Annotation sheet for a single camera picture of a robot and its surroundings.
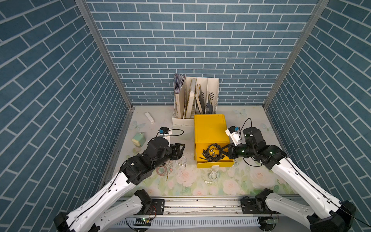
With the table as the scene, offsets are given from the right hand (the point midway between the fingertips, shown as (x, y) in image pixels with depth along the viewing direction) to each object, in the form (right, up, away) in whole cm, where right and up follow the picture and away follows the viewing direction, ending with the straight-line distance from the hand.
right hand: (221, 150), depth 72 cm
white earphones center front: (-2, -17, +12) cm, 22 cm away
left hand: (-18, +2, -4) cm, 18 cm away
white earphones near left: (-21, -11, +18) cm, 30 cm away
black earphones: (0, -4, +3) cm, 5 cm away
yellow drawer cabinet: (-6, +10, +8) cm, 14 cm away
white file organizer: (-14, +31, +21) cm, 40 cm away
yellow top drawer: (+2, -6, +2) cm, 7 cm away
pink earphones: (-32, -15, +14) cm, 38 cm away
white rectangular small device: (-48, +16, +37) cm, 62 cm away
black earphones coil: (-4, -3, +4) cm, 6 cm away
